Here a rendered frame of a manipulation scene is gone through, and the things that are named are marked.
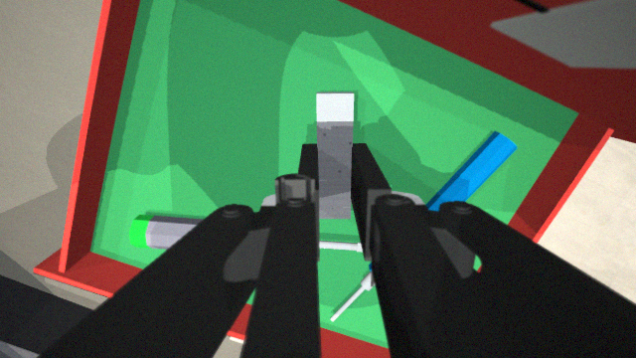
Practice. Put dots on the blue-handled deburring tool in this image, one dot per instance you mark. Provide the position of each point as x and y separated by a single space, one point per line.
474 172

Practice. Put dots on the grey screwdriver with green band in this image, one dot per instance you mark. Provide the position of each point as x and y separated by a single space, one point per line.
160 232

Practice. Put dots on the red box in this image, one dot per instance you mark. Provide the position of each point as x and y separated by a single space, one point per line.
192 105

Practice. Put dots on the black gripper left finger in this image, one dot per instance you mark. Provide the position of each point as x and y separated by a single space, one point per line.
177 306

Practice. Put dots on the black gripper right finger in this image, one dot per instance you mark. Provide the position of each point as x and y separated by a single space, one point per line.
540 305

